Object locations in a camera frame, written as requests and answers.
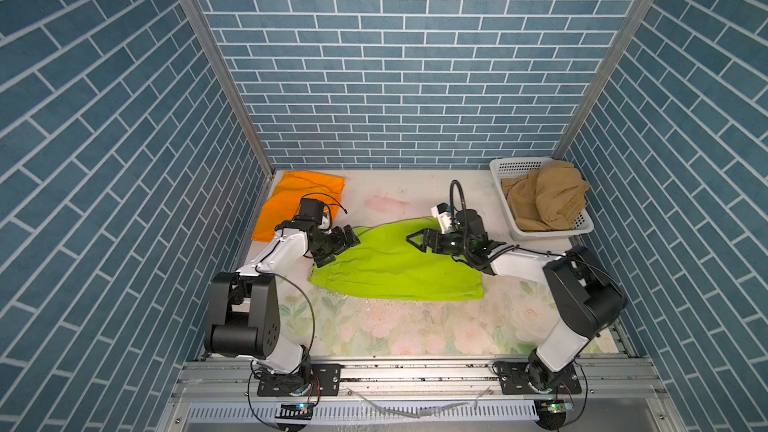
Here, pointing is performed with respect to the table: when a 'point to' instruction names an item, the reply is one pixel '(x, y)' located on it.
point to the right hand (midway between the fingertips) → (414, 236)
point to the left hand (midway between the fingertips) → (350, 245)
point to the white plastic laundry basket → (506, 166)
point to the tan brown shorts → (548, 198)
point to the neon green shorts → (384, 266)
